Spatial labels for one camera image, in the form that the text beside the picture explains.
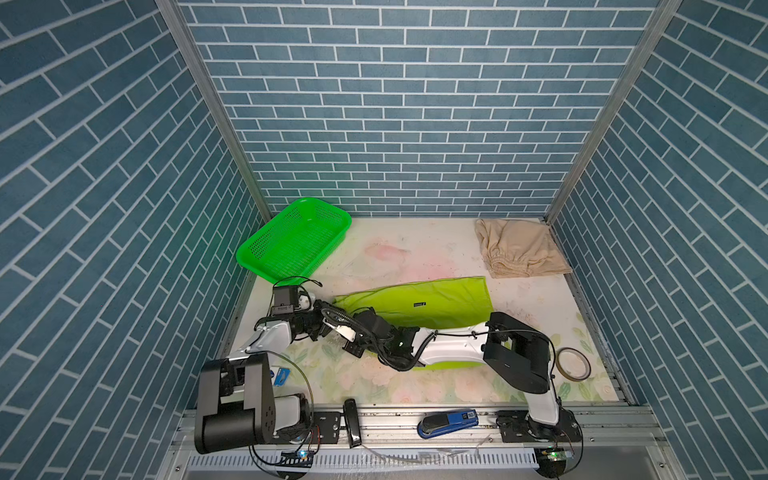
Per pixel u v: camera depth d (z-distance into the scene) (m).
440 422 0.72
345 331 0.69
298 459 0.72
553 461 0.71
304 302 0.83
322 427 0.74
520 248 1.08
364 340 0.66
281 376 0.81
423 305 0.94
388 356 0.63
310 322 0.76
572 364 0.85
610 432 0.76
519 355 0.49
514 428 0.73
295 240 1.15
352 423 0.72
